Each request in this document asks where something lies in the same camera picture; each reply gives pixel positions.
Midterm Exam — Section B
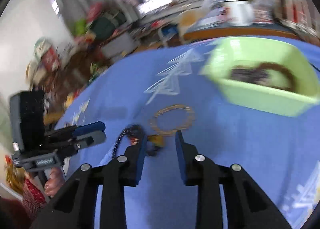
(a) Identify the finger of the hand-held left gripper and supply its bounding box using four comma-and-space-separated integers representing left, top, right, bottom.
57, 121, 106, 138
59, 130, 107, 156

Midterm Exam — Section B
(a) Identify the black cord bracelet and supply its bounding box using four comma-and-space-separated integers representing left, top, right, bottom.
113, 123, 164, 157

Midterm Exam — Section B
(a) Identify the thin gold wire bracelet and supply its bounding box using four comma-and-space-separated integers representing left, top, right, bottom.
149, 105, 196, 137

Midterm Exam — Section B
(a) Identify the person's left hand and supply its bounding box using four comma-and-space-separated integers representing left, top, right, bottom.
43, 168, 66, 197

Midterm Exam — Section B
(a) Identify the bright green plastic bag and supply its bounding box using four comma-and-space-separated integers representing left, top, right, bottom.
75, 20, 87, 35

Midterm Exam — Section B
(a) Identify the green square plastic bowl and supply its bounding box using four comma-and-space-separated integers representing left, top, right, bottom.
201, 36, 320, 117

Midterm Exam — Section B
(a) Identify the grey folding chair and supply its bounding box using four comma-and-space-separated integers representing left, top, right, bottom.
102, 32, 136, 60

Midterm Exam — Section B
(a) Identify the wooden desk with blue top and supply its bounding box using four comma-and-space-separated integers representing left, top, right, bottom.
183, 0, 320, 42

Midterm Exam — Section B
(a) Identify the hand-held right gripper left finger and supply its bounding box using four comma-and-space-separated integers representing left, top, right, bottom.
32, 132, 148, 229

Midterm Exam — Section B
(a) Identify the blue printed tablecloth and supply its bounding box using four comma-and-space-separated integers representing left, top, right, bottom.
53, 35, 320, 229

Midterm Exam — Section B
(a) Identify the brown wooden bead bracelet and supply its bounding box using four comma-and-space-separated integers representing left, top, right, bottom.
254, 61, 298, 92

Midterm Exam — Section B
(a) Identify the cream tote bag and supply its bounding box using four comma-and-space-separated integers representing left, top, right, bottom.
178, 10, 208, 37

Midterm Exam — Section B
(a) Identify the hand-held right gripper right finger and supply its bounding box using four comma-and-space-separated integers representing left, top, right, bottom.
174, 130, 293, 229

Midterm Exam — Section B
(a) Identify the dark green duffel bag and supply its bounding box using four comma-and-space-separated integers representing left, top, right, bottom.
89, 16, 117, 38

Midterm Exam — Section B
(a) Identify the white enamel mug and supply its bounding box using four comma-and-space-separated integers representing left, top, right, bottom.
223, 0, 254, 27

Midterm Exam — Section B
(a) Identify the dark purple bead bracelet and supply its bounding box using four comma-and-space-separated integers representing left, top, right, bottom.
228, 67, 269, 86

